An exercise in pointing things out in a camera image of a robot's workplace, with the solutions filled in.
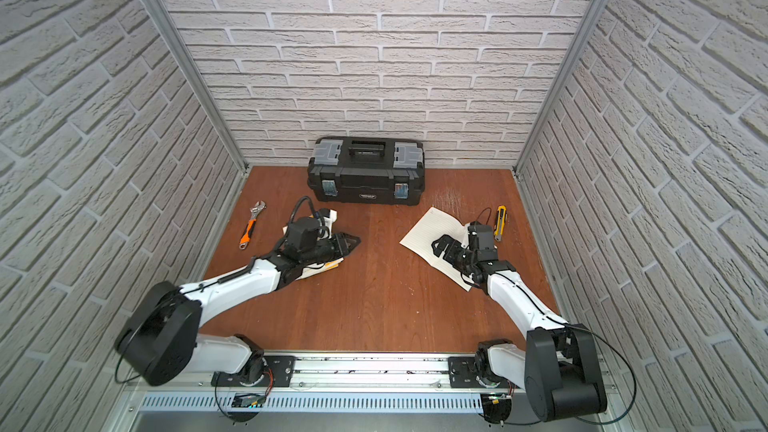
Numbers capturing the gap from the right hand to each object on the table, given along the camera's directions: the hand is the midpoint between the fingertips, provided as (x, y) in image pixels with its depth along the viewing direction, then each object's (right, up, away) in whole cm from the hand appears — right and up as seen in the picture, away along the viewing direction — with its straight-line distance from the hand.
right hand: (447, 250), depth 88 cm
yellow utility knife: (+22, +9, +15) cm, 28 cm away
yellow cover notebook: (-36, -2, -14) cm, 39 cm away
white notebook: (-2, +7, +14) cm, 15 cm away
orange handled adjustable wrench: (-67, +12, +17) cm, 70 cm away
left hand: (-25, +5, -5) cm, 26 cm away
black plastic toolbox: (-25, +25, +6) cm, 36 cm away
